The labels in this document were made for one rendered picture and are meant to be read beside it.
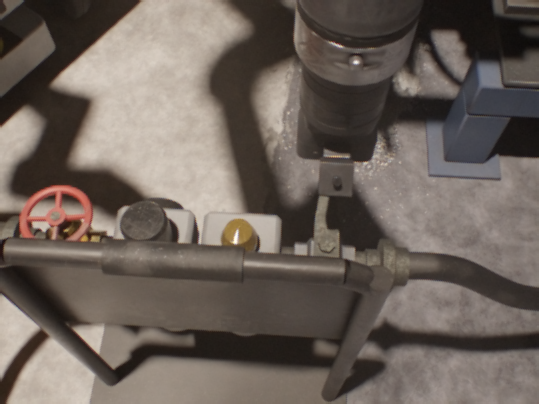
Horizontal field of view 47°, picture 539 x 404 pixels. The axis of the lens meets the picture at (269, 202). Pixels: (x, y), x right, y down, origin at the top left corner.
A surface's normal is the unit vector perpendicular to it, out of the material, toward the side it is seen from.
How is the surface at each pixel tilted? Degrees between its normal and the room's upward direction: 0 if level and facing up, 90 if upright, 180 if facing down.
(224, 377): 0
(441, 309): 0
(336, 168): 42
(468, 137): 90
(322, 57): 90
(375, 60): 90
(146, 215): 0
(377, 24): 90
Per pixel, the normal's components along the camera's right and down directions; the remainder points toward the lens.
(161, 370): 0.00, -0.46
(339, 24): -0.37, 0.82
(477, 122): -0.07, 0.89
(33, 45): 0.81, 0.52
